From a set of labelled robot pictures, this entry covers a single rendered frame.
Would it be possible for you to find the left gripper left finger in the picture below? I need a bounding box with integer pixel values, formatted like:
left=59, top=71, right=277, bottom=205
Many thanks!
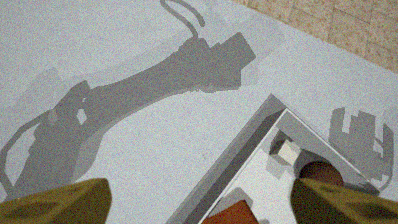
left=0, top=178, right=112, bottom=224

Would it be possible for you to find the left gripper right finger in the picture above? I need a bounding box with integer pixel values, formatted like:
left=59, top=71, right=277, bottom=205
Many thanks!
left=290, top=178, right=398, bottom=224

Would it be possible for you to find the grey open-top box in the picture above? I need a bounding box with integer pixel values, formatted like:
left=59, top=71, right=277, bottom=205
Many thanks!
left=182, top=108, right=382, bottom=224

